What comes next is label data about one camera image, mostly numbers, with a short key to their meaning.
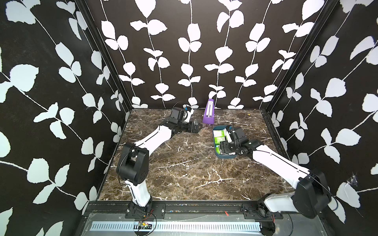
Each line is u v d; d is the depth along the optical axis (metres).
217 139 0.95
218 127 1.03
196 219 0.72
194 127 0.80
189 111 0.81
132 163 0.48
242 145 0.63
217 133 0.98
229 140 0.69
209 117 1.08
